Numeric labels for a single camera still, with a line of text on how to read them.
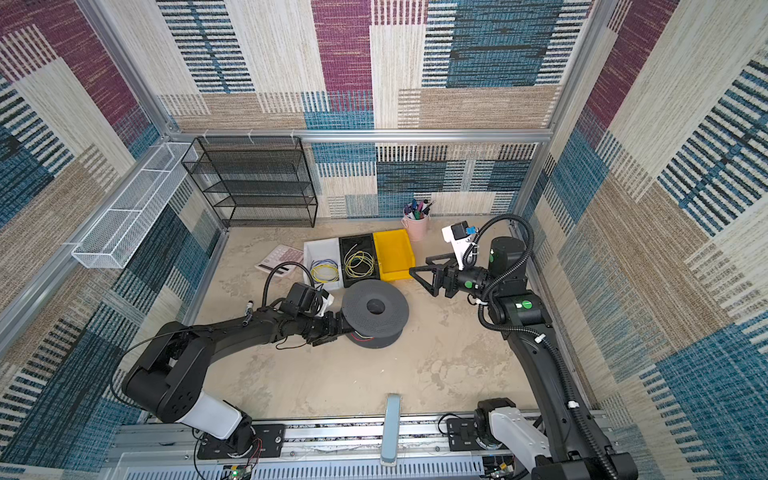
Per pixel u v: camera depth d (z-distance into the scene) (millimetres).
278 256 1081
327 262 1055
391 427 738
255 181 1110
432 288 600
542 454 463
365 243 1116
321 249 1060
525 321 484
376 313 860
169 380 446
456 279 594
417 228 1093
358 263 999
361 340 852
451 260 662
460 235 595
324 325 796
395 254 1081
